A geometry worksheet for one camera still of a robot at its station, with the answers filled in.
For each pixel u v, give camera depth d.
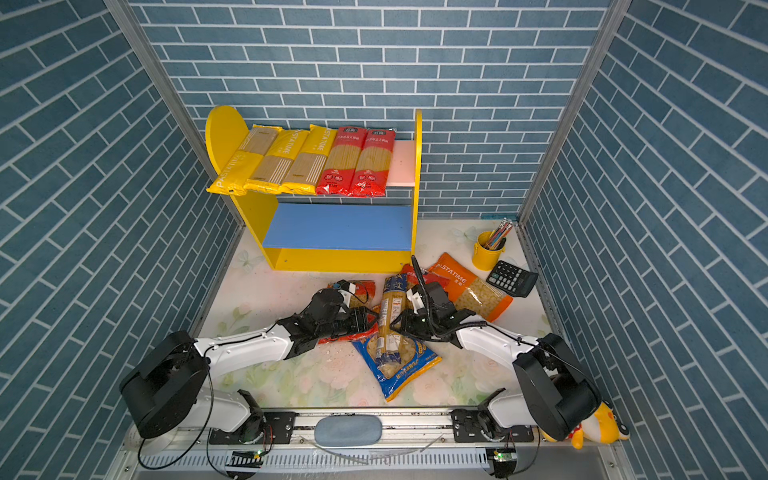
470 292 0.96
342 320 0.74
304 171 0.74
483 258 1.03
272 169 0.74
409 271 0.97
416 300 0.82
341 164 0.75
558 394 0.43
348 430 0.71
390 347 0.79
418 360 0.80
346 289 0.79
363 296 0.94
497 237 0.99
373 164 0.74
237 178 0.71
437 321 0.68
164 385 0.43
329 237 0.96
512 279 1.02
